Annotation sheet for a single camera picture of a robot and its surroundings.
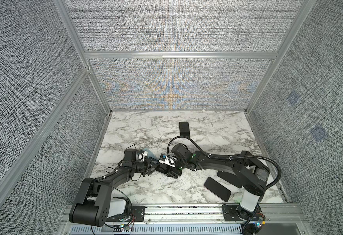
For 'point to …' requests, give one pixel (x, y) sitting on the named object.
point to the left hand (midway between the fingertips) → (160, 165)
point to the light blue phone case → (150, 153)
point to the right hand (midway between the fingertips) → (168, 167)
